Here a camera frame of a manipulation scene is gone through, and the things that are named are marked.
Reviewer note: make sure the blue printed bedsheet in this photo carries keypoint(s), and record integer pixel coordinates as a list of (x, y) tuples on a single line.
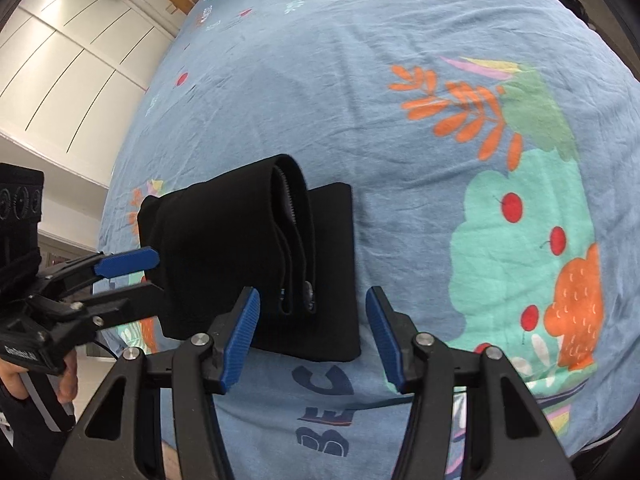
[(375, 135)]

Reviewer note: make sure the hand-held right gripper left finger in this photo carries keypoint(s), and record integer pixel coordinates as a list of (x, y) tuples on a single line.
[(240, 340)]

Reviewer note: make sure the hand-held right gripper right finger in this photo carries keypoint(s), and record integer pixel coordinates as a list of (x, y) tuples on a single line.
[(385, 340)]

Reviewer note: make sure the white wardrobe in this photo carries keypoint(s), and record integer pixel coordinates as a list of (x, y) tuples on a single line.
[(65, 60)]

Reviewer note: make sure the person's left hand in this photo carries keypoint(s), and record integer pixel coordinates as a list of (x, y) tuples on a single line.
[(69, 385)]

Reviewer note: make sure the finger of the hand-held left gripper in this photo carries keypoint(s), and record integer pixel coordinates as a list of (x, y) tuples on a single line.
[(127, 261), (125, 300)]

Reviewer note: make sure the black pants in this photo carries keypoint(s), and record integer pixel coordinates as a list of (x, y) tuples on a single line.
[(210, 240)]

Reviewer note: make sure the person's dark clothing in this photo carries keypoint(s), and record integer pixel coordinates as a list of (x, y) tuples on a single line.
[(25, 450)]

